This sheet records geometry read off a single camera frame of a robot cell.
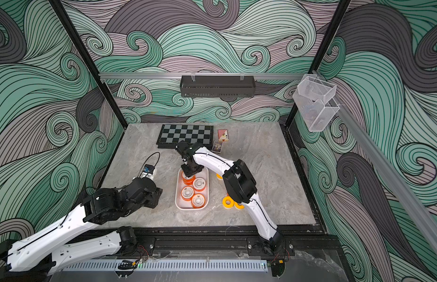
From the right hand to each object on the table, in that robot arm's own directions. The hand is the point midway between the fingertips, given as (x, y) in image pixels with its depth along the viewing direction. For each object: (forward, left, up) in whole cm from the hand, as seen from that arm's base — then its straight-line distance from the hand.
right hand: (194, 171), depth 93 cm
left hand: (-18, +11, +17) cm, 27 cm away
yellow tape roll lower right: (-18, -23, -2) cm, 29 cm away
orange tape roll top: (-5, +3, -1) cm, 6 cm away
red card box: (+29, -17, -3) cm, 34 cm away
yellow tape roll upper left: (-18, -13, +28) cm, 35 cm away
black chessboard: (+27, +17, +1) cm, 32 cm away
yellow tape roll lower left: (-16, -16, -3) cm, 23 cm away
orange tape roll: (-6, -3, -2) cm, 7 cm away
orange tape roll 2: (-11, +3, -2) cm, 12 cm away
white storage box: (-17, +5, -2) cm, 18 cm away
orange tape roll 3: (-15, -3, -3) cm, 16 cm away
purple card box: (+19, -13, -2) cm, 23 cm away
